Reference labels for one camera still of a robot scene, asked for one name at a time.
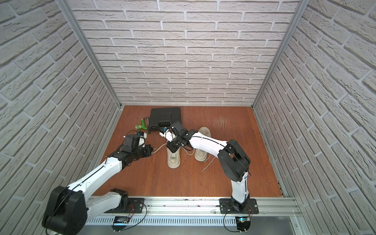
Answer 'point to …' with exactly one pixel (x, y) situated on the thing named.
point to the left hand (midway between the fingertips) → (154, 146)
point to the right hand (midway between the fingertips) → (170, 144)
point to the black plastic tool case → (163, 117)
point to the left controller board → (120, 223)
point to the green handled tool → (142, 126)
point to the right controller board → (243, 223)
